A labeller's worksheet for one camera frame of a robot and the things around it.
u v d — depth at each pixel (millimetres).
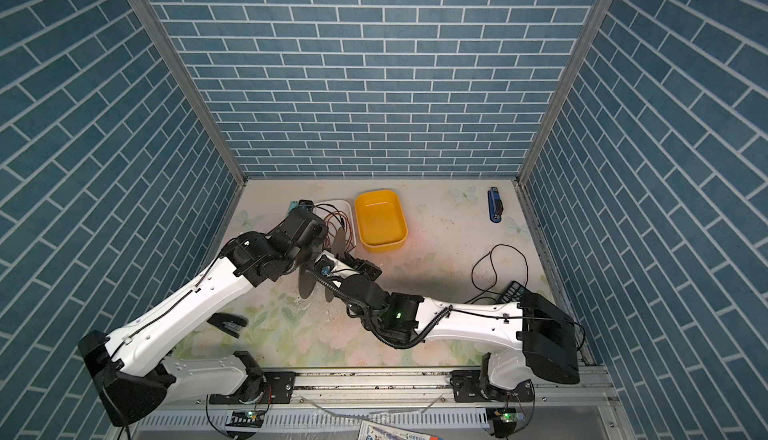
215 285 446
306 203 649
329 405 721
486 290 906
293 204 1129
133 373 394
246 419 722
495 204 1087
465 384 734
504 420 714
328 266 584
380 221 1079
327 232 579
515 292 890
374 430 679
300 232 536
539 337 407
